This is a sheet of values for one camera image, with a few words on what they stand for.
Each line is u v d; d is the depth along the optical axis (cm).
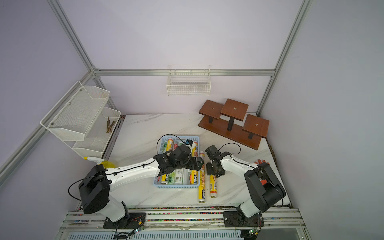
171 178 84
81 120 78
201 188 81
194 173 86
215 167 66
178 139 72
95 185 46
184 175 85
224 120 117
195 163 72
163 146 97
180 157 62
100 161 79
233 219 73
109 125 96
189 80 96
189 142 73
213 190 80
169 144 94
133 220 73
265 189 44
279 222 74
